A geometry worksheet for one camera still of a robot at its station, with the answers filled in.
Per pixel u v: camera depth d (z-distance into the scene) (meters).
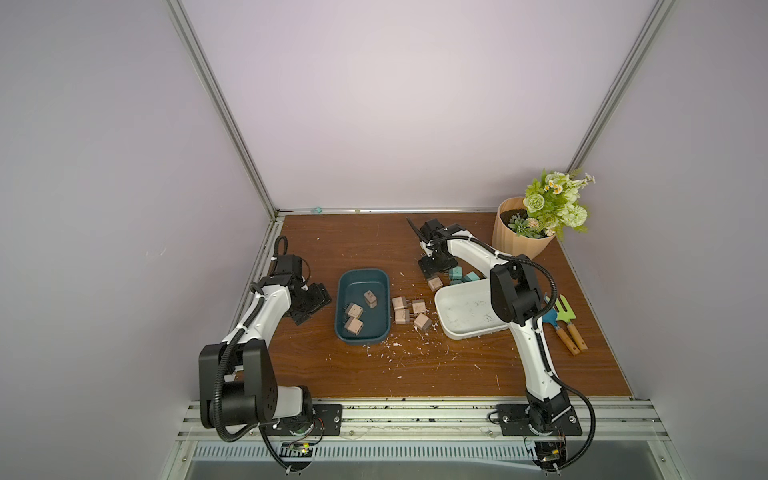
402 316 0.89
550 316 0.92
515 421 0.73
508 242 0.95
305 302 0.75
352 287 0.97
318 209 1.26
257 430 0.69
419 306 0.91
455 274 0.99
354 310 0.90
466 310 0.92
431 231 0.84
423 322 0.88
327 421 0.73
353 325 0.88
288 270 0.70
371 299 0.90
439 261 0.88
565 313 0.92
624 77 0.81
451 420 0.74
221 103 0.87
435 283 0.97
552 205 0.85
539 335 0.61
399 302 0.92
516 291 0.60
